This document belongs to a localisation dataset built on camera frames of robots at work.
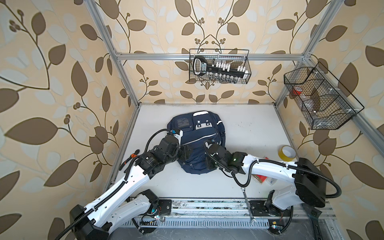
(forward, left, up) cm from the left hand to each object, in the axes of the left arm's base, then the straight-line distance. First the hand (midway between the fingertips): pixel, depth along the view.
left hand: (188, 148), depth 74 cm
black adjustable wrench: (-25, -62, -19) cm, 70 cm away
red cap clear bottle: (+28, -60, +14) cm, 67 cm away
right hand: (0, -9, -12) cm, 15 cm away
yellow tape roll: (+3, -57, -17) cm, 60 cm away
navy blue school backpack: (+22, -5, -12) cm, 26 cm away
